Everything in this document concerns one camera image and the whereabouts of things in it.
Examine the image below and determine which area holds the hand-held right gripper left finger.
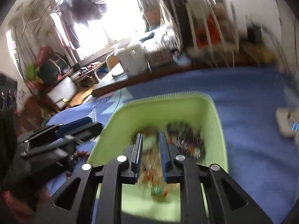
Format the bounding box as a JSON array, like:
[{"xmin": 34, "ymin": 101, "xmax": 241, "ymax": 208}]
[{"xmin": 35, "ymin": 133, "xmax": 143, "ymax": 224}]

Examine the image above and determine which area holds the dark green bag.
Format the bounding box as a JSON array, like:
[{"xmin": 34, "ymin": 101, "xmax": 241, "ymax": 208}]
[{"xmin": 38, "ymin": 53, "xmax": 70, "ymax": 85}]

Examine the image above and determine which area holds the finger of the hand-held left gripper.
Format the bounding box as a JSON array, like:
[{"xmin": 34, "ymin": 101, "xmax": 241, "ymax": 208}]
[
  {"xmin": 21, "ymin": 122, "xmax": 103, "ymax": 158},
  {"xmin": 17, "ymin": 116, "xmax": 94, "ymax": 144}
]

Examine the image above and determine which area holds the pale curtain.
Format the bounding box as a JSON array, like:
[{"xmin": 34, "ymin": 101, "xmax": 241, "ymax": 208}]
[{"xmin": 137, "ymin": 0, "xmax": 179, "ymax": 29}]

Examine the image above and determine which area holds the low wooden table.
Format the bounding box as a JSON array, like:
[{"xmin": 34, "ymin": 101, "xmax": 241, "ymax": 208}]
[{"xmin": 70, "ymin": 62, "xmax": 107, "ymax": 87}]

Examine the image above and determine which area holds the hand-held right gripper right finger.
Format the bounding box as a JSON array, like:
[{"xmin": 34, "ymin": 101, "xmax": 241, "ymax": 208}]
[{"xmin": 159, "ymin": 132, "xmax": 274, "ymax": 224}]

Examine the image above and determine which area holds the white chair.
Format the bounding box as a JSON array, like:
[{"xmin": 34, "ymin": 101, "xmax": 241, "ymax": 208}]
[{"xmin": 46, "ymin": 76, "xmax": 80, "ymax": 112}]

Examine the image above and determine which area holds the white device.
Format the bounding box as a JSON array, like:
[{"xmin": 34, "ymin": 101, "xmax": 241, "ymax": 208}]
[{"xmin": 275, "ymin": 107, "xmax": 299, "ymax": 139}]

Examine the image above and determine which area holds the white boxy appliance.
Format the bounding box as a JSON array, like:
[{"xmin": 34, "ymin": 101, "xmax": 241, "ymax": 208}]
[{"xmin": 114, "ymin": 43, "xmax": 150, "ymax": 78}]

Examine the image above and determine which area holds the reddish brown bead bracelet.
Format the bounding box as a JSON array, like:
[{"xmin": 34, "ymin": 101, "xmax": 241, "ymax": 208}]
[{"xmin": 67, "ymin": 150, "xmax": 91, "ymax": 178}]

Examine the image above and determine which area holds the pink hanging garment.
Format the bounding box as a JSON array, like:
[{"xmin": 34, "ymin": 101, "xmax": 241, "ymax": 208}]
[{"xmin": 50, "ymin": 11, "xmax": 81, "ymax": 50}]

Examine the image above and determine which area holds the white clothes rack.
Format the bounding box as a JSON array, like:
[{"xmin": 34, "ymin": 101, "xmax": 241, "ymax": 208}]
[{"xmin": 182, "ymin": 3, "xmax": 240, "ymax": 53}]

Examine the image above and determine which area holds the grey desk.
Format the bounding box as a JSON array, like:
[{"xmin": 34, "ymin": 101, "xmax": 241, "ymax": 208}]
[{"xmin": 92, "ymin": 63, "xmax": 132, "ymax": 98}]

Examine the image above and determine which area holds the red bag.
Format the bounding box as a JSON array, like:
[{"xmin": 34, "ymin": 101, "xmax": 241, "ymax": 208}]
[{"xmin": 35, "ymin": 46, "xmax": 53, "ymax": 69}]

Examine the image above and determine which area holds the dark beaded necklace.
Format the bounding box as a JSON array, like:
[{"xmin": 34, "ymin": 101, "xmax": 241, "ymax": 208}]
[{"xmin": 165, "ymin": 121, "xmax": 206, "ymax": 161}]

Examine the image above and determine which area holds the green plastic basin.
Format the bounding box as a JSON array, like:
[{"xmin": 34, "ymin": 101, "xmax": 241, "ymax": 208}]
[{"xmin": 87, "ymin": 91, "xmax": 228, "ymax": 223}]

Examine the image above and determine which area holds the dark hanging garment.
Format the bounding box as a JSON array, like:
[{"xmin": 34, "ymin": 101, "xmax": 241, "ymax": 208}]
[{"xmin": 70, "ymin": 0, "xmax": 111, "ymax": 27}]

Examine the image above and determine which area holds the blue printed bedsheet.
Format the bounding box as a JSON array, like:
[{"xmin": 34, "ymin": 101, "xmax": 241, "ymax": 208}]
[{"xmin": 44, "ymin": 66, "xmax": 299, "ymax": 224}]

